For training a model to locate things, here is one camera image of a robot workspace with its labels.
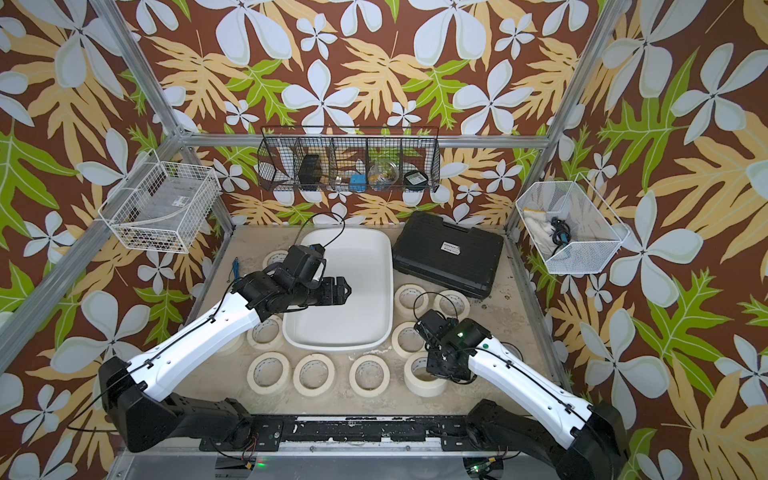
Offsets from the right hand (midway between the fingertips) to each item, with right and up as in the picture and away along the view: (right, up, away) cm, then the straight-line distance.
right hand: (434, 370), depth 77 cm
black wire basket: (-25, +63, +21) cm, 70 cm away
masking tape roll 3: (-6, +4, +14) cm, 15 cm away
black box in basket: (-38, +58, +22) cm, 73 cm away
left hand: (-24, +22, 0) cm, 32 cm away
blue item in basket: (-21, +53, +16) cm, 60 cm away
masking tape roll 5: (-53, +30, +31) cm, 68 cm away
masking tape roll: (-4, +16, +20) cm, 26 cm away
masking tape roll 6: (-44, -6, +2) cm, 45 cm away
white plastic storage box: (-20, +30, +32) cm, 48 cm away
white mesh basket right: (+41, +36, -2) cm, 54 cm away
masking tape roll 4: (-5, -1, -4) cm, 6 cm away
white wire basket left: (-73, +44, +2) cm, 85 cm away
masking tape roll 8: (-17, -7, +2) cm, 18 cm away
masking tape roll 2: (+10, +14, +22) cm, 28 cm away
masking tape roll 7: (-32, -6, +1) cm, 32 cm away
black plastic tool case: (+14, +29, +25) cm, 41 cm away
